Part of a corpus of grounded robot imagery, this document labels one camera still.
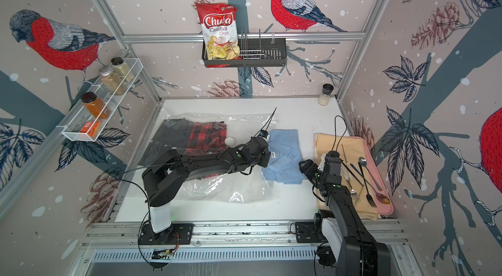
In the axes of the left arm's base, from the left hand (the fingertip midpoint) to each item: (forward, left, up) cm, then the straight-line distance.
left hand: (272, 151), depth 88 cm
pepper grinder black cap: (+39, -34, +3) cm, 52 cm away
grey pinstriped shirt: (+13, +53, -6) cm, 55 cm away
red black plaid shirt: (+10, +33, -5) cm, 35 cm away
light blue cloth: (-4, -7, -7) cm, 10 cm away
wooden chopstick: (+3, -36, -7) cm, 37 cm away
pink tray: (-23, -45, -8) cm, 51 cm away
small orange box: (-5, +63, +26) cm, 69 cm away
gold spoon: (-18, -46, -7) cm, 50 cm away
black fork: (-18, -41, -8) cm, 45 cm away
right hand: (-4, -15, -5) cm, 16 cm away
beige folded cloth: (-9, -40, -8) cm, 42 cm away
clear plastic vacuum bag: (-13, +11, -7) cm, 19 cm away
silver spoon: (-2, -45, -8) cm, 45 cm away
